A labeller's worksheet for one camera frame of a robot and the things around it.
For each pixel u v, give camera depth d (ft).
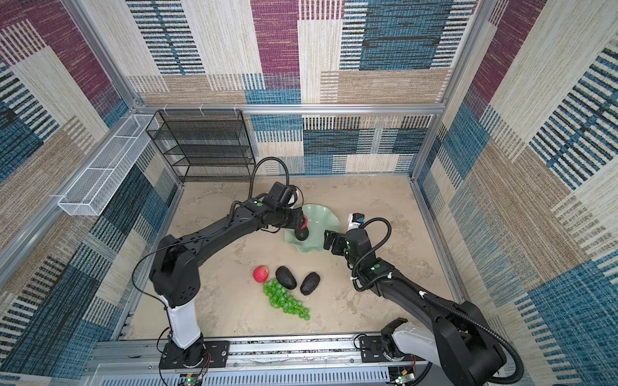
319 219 3.33
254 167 3.78
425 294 1.58
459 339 1.34
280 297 2.61
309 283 2.73
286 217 2.49
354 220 2.47
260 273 2.84
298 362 2.39
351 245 2.13
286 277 2.78
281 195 2.26
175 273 1.56
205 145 3.61
